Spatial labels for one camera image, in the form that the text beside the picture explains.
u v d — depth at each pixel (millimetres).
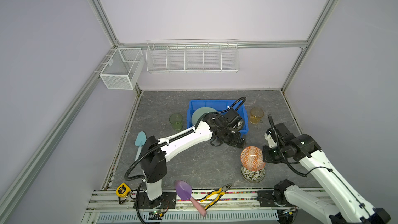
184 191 772
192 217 708
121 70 978
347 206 389
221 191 754
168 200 738
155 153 488
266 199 732
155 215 724
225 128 625
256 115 1010
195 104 1064
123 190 754
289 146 495
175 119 1001
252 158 771
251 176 787
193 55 971
